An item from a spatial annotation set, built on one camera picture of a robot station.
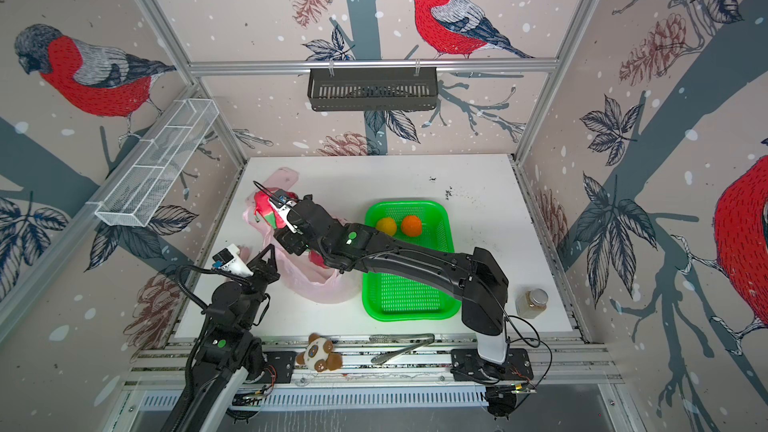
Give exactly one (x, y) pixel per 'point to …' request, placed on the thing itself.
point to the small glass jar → (531, 303)
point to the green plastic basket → (394, 296)
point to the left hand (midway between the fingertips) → (271, 246)
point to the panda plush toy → (319, 355)
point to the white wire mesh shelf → (137, 186)
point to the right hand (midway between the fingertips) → (284, 221)
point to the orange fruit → (412, 226)
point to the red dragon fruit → (264, 207)
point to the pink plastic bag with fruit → (299, 275)
